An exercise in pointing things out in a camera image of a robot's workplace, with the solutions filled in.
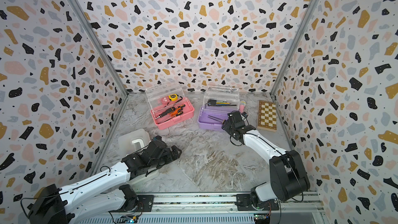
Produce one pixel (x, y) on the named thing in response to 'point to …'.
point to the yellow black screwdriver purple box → (222, 121)
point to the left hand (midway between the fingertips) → (179, 154)
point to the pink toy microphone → (242, 106)
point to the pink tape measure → (165, 100)
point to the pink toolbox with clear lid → (170, 104)
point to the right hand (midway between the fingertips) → (227, 126)
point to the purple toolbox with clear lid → (218, 101)
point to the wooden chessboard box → (267, 117)
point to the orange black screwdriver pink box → (173, 111)
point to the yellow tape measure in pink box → (173, 97)
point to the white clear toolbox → (132, 141)
